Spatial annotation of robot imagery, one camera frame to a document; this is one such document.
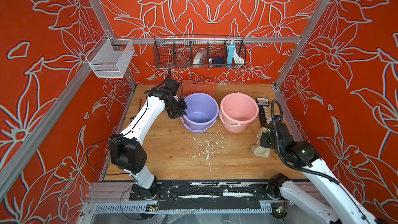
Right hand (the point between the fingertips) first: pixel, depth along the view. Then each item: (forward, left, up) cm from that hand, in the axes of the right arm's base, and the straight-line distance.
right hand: (261, 134), depth 74 cm
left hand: (+12, +37, +2) cm, 39 cm away
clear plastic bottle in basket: (+43, +31, +14) cm, 55 cm away
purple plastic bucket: (+22, +29, -12) cm, 38 cm away
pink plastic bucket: (+21, +7, -9) cm, 24 cm away
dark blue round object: (+46, +19, +10) cm, 51 cm away
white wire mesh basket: (+44, +86, +14) cm, 97 cm away
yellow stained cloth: (-6, +1, -5) cm, 8 cm away
